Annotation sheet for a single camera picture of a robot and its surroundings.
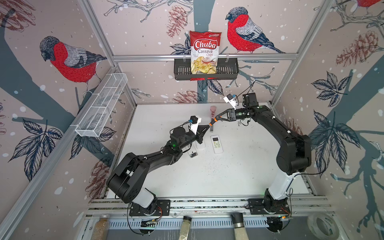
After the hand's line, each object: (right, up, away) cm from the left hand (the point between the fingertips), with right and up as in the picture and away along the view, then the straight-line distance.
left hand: (208, 126), depth 77 cm
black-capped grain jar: (+13, -46, -11) cm, 49 cm away
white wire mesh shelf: (-57, +3, -5) cm, 57 cm away
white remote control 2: (-3, -14, +18) cm, 23 cm away
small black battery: (-8, -19, +15) cm, 26 cm away
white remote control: (+7, -13, +19) cm, 24 cm away
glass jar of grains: (-49, -45, -12) cm, 68 cm away
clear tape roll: (+55, -47, -7) cm, 73 cm away
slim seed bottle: (-12, -45, -12) cm, 48 cm away
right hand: (+4, +3, +4) cm, 6 cm away
